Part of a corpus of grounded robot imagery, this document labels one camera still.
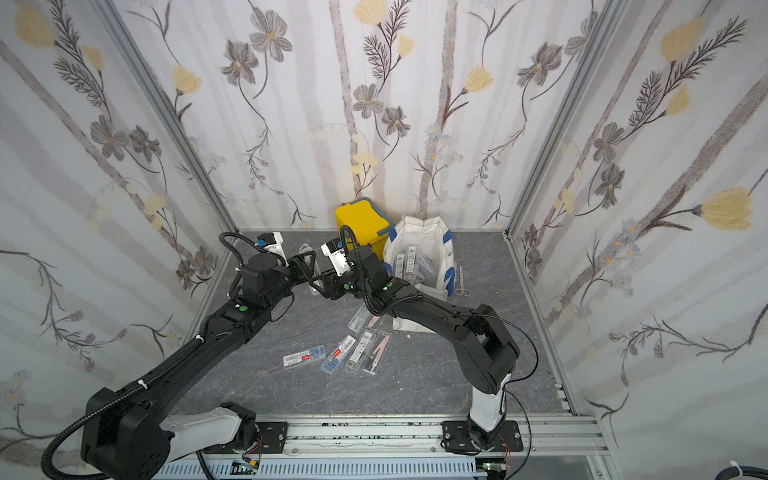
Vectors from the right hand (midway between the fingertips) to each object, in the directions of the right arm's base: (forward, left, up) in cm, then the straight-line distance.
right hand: (317, 275), depth 76 cm
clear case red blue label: (-15, -3, -23) cm, 28 cm away
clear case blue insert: (-1, -10, -25) cm, 26 cm away
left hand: (+6, +2, +2) cm, 6 cm away
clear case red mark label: (-13, +2, -24) cm, 27 cm away
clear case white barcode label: (-15, -10, -23) cm, 29 cm away
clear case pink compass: (-8, -17, -24) cm, 31 cm away
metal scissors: (+11, -44, -24) cm, 51 cm away
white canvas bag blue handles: (+21, -29, -15) cm, 39 cm away
